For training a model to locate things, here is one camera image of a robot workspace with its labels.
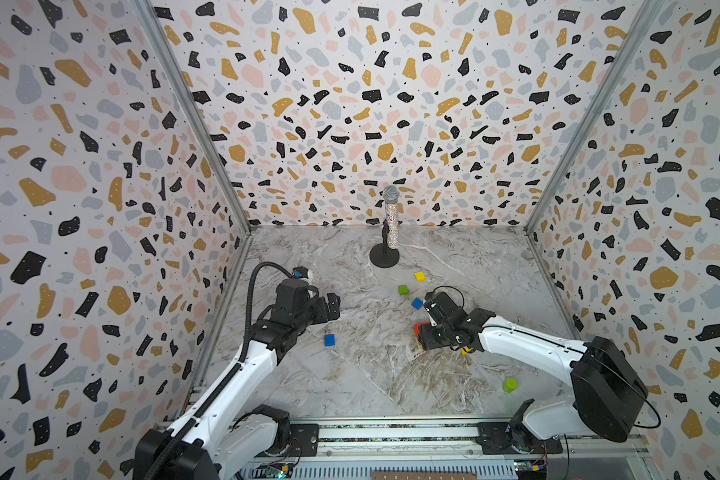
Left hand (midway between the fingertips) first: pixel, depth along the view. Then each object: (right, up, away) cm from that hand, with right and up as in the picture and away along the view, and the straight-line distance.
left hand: (326, 296), depth 81 cm
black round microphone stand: (+15, +11, +30) cm, 36 cm away
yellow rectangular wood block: (+34, -11, -11) cm, 38 cm away
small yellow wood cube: (+29, +4, +26) cm, 39 cm away
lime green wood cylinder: (+50, -24, 0) cm, 56 cm away
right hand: (+27, -11, +6) cm, 29 cm away
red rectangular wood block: (+26, -11, +9) cm, 30 cm away
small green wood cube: (+23, -1, +23) cm, 32 cm away
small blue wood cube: (-1, -15, +11) cm, 19 cm away
